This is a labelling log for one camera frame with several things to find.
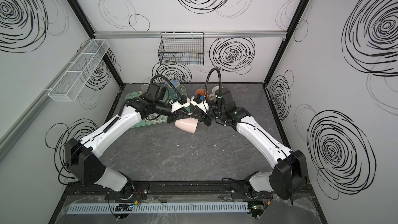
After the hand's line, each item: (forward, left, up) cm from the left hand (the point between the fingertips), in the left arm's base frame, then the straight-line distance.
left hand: (189, 113), depth 74 cm
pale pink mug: (-5, 0, -2) cm, 6 cm away
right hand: (-1, -1, +2) cm, 2 cm away
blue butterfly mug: (+33, +13, -13) cm, 38 cm away
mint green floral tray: (-7, +14, +6) cm, 17 cm away
